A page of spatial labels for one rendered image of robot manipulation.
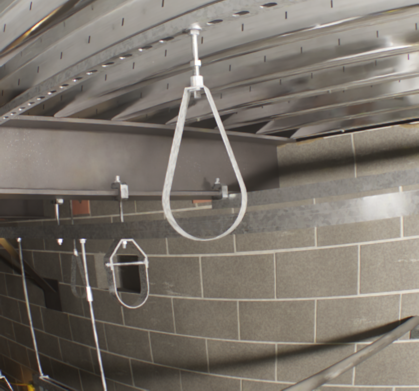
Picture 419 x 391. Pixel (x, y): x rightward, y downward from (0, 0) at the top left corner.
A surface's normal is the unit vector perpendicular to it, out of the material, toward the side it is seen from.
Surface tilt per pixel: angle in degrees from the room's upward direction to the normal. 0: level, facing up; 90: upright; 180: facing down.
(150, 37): 90
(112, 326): 90
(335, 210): 90
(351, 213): 90
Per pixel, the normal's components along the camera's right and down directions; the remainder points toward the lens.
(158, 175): 0.71, -0.11
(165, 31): -0.70, -0.02
